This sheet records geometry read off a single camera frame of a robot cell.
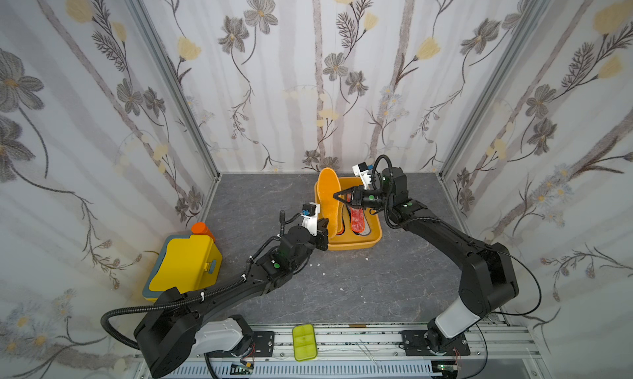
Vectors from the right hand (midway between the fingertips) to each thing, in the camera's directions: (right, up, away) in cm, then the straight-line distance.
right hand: (339, 195), depth 74 cm
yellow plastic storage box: (+4, -17, +23) cm, 29 cm away
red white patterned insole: (+10, -9, +27) cm, 31 cm away
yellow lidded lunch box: (-48, -21, +2) cm, 53 cm away
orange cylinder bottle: (-50, -12, +16) cm, 54 cm away
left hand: (-3, -8, +2) cm, 9 cm away
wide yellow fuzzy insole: (-3, +3, +5) cm, 7 cm away
